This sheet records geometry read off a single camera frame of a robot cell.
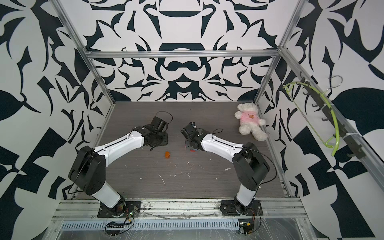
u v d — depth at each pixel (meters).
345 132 0.50
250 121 0.99
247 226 0.71
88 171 0.45
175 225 0.78
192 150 0.94
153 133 0.64
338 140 0.52
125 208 0.73
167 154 0.93
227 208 0.74
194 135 0.68
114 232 0.69
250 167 0.46
